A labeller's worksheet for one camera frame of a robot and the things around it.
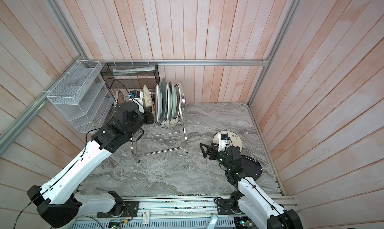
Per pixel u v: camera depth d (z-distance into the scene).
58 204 0.39
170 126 1.06
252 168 0.87
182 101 0.69
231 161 0.60
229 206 0.73
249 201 0.53
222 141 0.73
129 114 0.47
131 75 1.04
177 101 0.67
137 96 0.56
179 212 0.73
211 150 0.71
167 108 0.64
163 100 0.68
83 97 0.73
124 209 0.72
